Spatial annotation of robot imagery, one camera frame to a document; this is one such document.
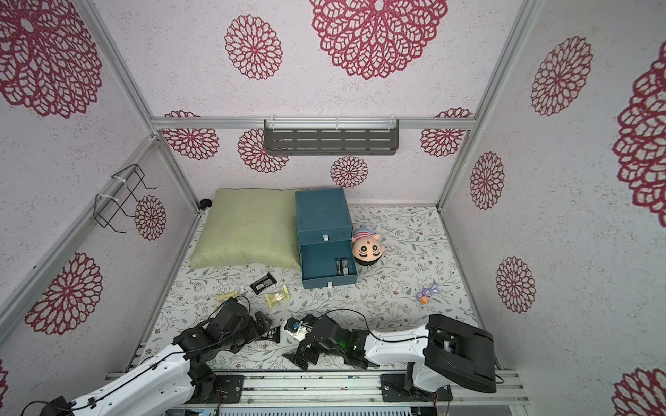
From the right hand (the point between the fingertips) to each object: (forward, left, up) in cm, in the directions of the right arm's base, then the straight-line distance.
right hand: (289, 337), depth 76 cm
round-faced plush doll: (+33, -25, 0) cm, 41 cm away
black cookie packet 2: (+3, +6, -6) cm, 9 cm away
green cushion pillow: (+37, +17, +7) cm, 42 cm away
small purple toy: (+17, -44, -6) cm, 47 cm away
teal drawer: (+24, -7, +1) cm, 25 cm away
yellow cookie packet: (+15, +27, -6) cm, 31 cm away
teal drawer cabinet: (+30, -10, +15) cm, 35 cm away
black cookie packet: (+22, +12, -6) cm, 25 cm away
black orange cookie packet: (+24, -16, +1) cm, 29 cm away
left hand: (+4, +10, -5) cm, 11 cm away
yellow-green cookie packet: (+15, +8, -5) cm, 17 cm away
